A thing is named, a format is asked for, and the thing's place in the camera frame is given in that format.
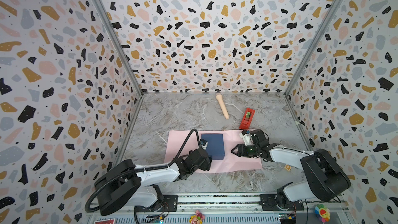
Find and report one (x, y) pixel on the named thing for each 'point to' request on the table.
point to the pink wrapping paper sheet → (232, 162)
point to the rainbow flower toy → (322, 212)
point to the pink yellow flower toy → (197, 218)
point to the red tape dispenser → (247, 118)
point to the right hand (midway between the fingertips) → (232, 149)
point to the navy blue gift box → (215, 145)
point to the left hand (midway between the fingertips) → (207, 155)
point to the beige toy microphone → (221, 101)
